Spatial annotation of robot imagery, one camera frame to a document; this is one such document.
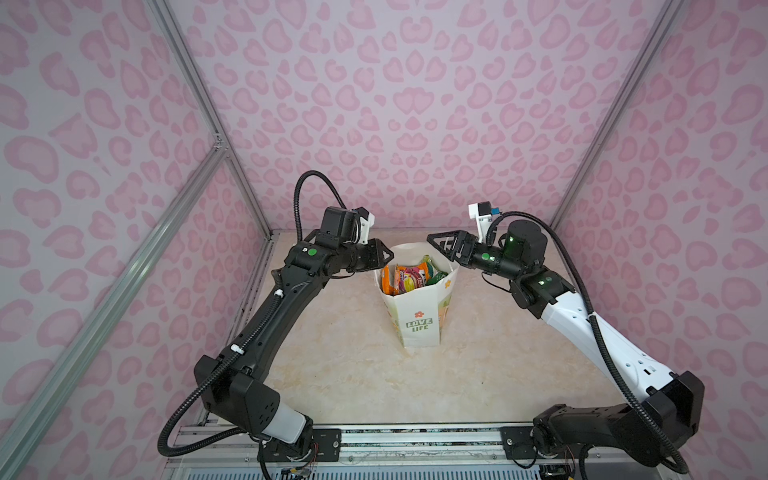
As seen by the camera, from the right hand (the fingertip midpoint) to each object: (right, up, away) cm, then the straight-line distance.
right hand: (437, 241), depth 66 cm
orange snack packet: (-11, -12, +12) cm, 21 cm away
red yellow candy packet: (-6, -10, +16) cm, 19 cm away
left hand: (-10, -2, +7) cm, 13 cm away
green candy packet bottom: (+1, -8, +20) cm, 22 cm away
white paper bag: (-3, -19, +13) cm, 24 cm away
